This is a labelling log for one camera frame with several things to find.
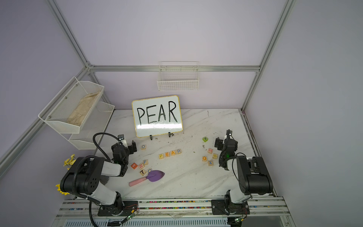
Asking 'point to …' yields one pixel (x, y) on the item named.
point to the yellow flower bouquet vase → (69, 162)
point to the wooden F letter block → (145, 161)
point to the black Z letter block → (142, 172)
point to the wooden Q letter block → (204, 158)
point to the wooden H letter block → (210, 151)
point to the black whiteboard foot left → (151, 137)
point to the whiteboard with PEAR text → (157, 116)
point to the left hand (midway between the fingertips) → (125, 143)
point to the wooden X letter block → (210, 163)
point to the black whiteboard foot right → (169, 134)
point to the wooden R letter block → (179, 151)
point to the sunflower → (59, 189)
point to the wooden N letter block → (141, 166)
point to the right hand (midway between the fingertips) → (223, 138)
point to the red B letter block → (134, 166)
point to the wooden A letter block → (173, 152)
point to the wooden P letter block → (161, 156)
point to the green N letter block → (205, 139)
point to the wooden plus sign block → (214, 156)
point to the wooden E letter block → (167, 154)
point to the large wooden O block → (143, 147)
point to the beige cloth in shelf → (83, 107)
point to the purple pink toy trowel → (152, 176)
